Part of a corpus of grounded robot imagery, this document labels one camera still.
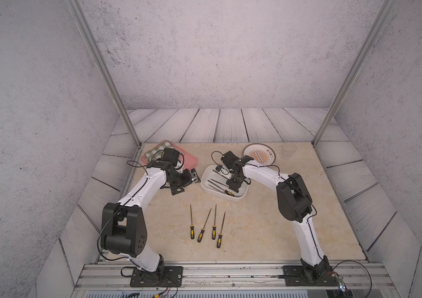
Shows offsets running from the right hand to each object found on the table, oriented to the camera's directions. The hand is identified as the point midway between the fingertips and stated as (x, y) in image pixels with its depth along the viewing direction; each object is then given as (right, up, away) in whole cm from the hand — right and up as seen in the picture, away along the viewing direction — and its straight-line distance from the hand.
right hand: (236, 181), depth 98 cm
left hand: (-20, 0, -12) cm, 23 cm away
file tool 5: (-8, +4, -11) cm, 14 cm away
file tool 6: (-5, -3, +2) cm, 7 cm away
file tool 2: (-16, -21, -13) cm, 29 cm away
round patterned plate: (+17, +15, +17) cm, 29 cm away
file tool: (-22, -20, -11) cm, 31 cm away
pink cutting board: (-27, +11, +16) cm, 33 cm away
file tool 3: (-11, -20, -11) cm, 26 cm away
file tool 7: (-5, -5, -1) cm, 8 cm away
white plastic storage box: (-15, +3, +5) cm, 16 cm away
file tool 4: (-8, -23, -14) cm, 28 cm away
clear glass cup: (+33, +17, +16) cm, 41 cm away
